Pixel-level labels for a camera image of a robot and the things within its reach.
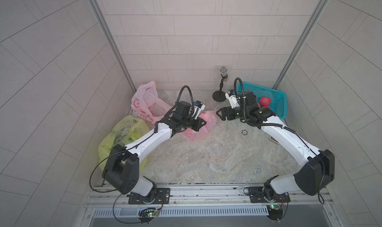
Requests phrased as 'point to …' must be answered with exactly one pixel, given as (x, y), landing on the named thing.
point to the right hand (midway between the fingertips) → (221, 110)
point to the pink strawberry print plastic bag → (146, 102)
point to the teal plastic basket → (278, 99)
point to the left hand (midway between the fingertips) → (207, 121)
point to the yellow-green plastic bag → (129, 129)
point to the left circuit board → (146, 214)
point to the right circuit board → (275, 212)
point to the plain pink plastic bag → (211, 118)
